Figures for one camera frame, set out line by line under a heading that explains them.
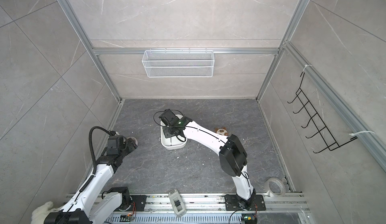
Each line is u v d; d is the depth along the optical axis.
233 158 0.50
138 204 0.74
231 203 0.73
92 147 0.58
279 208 0.74
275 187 0.78
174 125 0.62
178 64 1.00
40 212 0.56
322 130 0.64
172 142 0.92
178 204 0.70
